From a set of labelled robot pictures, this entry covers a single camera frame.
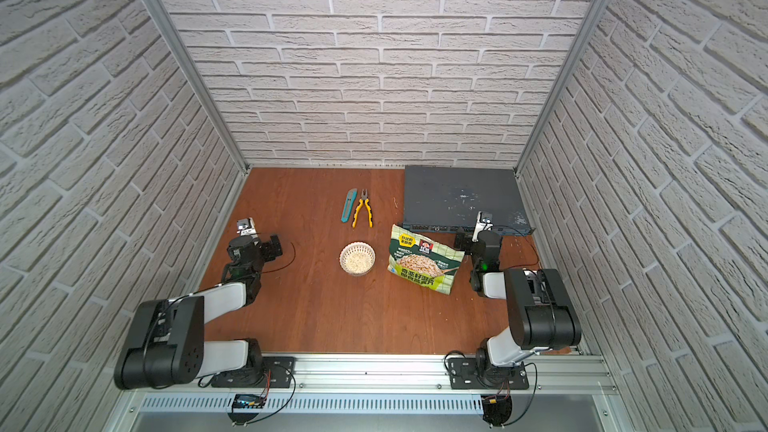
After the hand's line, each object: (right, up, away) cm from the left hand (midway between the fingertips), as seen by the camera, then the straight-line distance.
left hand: (254, 232), depth 90 cm
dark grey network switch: (+62, +10, +16) cm, 65 cm away
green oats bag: (+52, -7, -10) cm, 53 cm away
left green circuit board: (+7, -40, -18) cm, 44 cm away
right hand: (+68, +1, +4) cm, 68 cm away
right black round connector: (+68, -40, -21) cm, 82 cm away
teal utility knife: (+27, +11, +19) cm, 35 cm away
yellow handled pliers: (+32, +10, +19) cm, 39 cm away
